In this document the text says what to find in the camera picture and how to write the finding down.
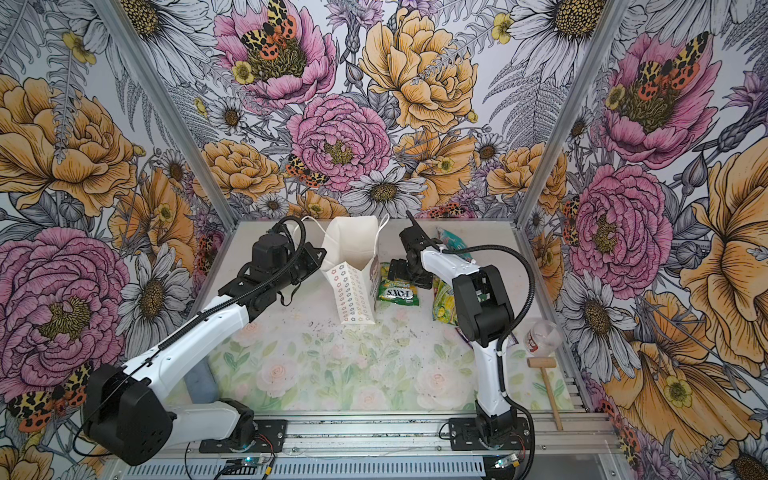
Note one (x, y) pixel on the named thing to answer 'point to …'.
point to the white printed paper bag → (351, 265)
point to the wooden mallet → (547, 363)
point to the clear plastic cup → (543, 338)
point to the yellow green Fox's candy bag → (444, 302)
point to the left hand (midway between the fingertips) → (327, 258)
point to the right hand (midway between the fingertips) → (405, 286)
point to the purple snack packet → (464, 337)
